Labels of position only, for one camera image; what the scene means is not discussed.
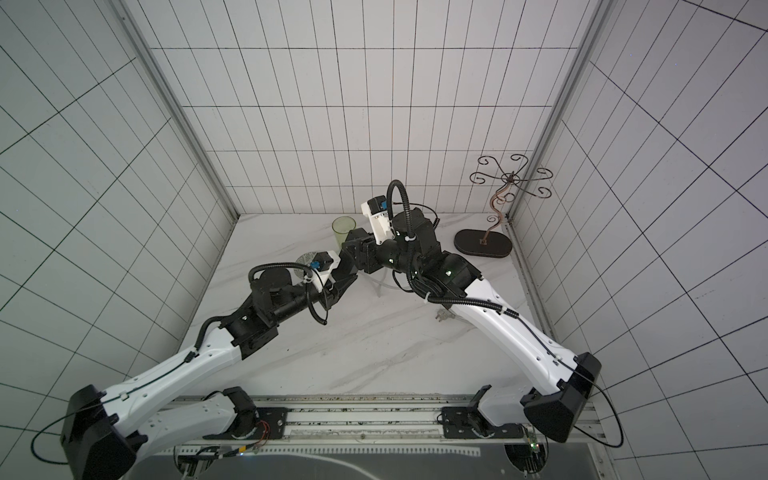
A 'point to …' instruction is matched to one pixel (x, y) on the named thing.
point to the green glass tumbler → (341, 227)
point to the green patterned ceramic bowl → (304, 259)
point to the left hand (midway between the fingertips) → (345, 272)
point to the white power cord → (443, 314)
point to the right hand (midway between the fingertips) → (352, 235)
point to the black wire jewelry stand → (491, 244)
